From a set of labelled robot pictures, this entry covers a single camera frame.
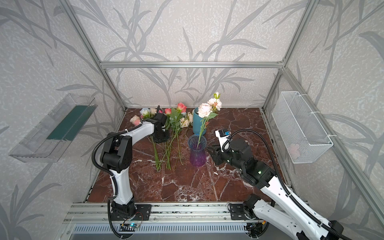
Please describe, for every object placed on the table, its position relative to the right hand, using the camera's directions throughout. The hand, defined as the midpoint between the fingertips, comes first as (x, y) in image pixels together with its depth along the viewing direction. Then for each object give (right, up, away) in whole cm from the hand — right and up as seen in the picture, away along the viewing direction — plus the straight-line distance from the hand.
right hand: (210, 142), depth 69 cm
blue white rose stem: (-46, +16, +39) cm, 63 cm away
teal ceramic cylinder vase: (-7, +10, +30) cm, 33 cm away
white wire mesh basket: (+39, +3, -8) cm, 40 cm away
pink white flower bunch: (-52, +10, +39) cm, 66 cm away
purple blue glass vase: (-6, -12, +22) cm, 26 cm away
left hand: (-26, 0, +30) cm, 40 cm away
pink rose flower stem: (-29, +17, +43) cm, 55 cm away
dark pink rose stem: (-23, +10, +37) cm, 45 cm away
